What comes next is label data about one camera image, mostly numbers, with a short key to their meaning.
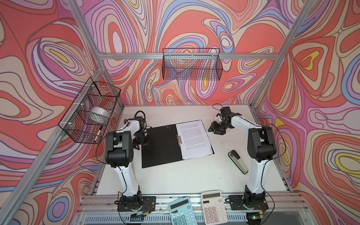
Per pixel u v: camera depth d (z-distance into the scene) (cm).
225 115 78
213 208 70
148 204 73
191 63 96
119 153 52
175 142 98
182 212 69
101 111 74
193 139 99
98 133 72
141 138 83
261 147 55
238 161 85
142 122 76
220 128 88
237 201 72
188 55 88
